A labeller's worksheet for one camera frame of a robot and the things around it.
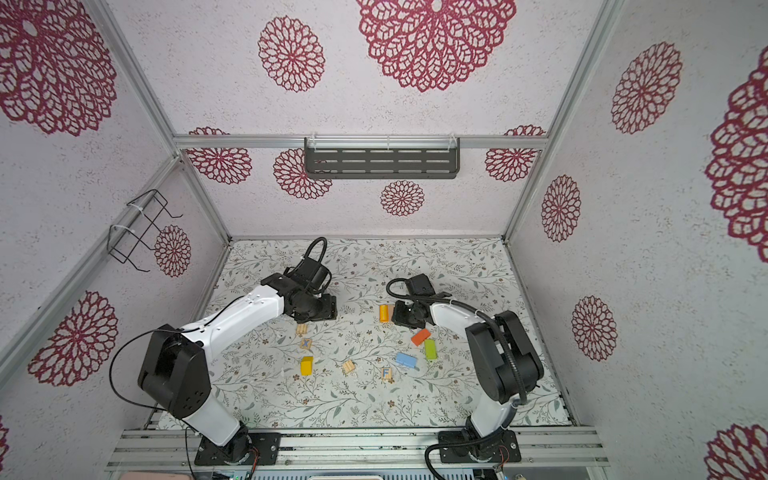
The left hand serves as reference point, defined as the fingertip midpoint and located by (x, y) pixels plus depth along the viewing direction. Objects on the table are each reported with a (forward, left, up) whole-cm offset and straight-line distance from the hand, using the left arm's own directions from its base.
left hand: (326, 318), depth 87 cm
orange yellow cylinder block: (+6, -17, -8) cm, 20 cm away
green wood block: (-6, -31, -10) cm, 33 cm away
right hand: (+4, -20, -5) cm, 21 cm away
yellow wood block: (-11, +6, -9) cm, 15 cm away
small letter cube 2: (-11, -6, -9) cm, 15 cm away
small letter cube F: (-14, -17, -9) cm, 24 cm away
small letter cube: (+1, +9, -9) cm, 12 cm away
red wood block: (-1, -28, -10) cm, 30 cm away
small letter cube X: (-3, +7, -9) cm, 12 cm away
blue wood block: (-9, -23, -10) cm, 27 cm away
